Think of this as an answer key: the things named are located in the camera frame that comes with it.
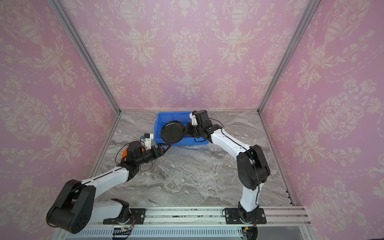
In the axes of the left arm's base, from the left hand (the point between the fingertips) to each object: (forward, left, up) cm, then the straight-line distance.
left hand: (168, 148), depth 83 cm
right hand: (+9, -7, +4) cm, 13 cm away
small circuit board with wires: (-36, +20, -18) cm, 45 cm away
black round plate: (+9, -2, +4) cm, 10 cm away
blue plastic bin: (+31, -5, -7) cm, 33 cm away
